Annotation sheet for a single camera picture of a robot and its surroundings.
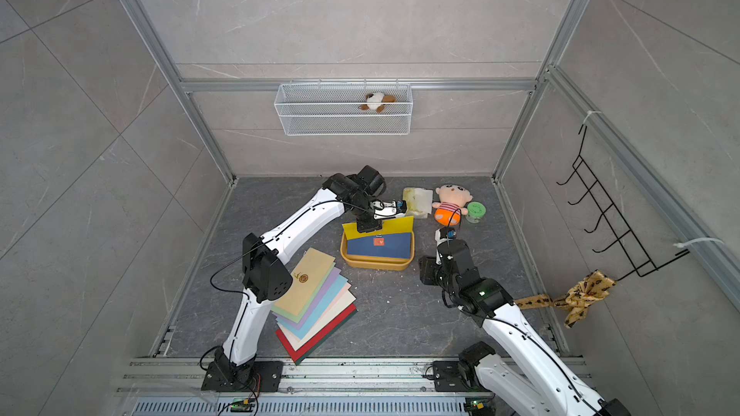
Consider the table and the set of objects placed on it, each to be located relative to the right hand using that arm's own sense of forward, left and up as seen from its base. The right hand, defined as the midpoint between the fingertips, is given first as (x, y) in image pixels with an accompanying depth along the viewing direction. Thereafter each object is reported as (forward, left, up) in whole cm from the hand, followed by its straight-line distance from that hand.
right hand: (427, 260), depth 78 cm
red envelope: (-16, +31, -15) cm, 38 cm away
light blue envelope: (-9, +32, -14) cm, 36 cm away
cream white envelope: (-6, +24, -14) cm, 28 cm away
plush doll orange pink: (+29, -14, -9) cm, 34 cm away
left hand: (+15, +13, +1) cm, 20 cm away
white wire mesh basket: (+53, +28, +15) cm, 62 cm away
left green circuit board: (-31, +49, -17) cm, 61 cm away
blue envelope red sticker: (+12, +7, -12) cm, 18 cm away
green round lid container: (+25, -23, -12) cm, 36 cm away
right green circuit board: (-32, -10, -17) cm, 37 cm away
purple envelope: (-13, +38, -14) cm, 42 cm away
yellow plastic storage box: (+5, +14, -11) cm, 19 cm away
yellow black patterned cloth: (-11, -37, +7) cm, 39 cm away
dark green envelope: (-16, +29, -15) cm, 36 cm away
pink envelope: (-10, +30, -14) cm, 35 cm away
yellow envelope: (+10, +10, +2) cm, 14 cm away
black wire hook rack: (-4, -42, +16) cm, 45 cm away
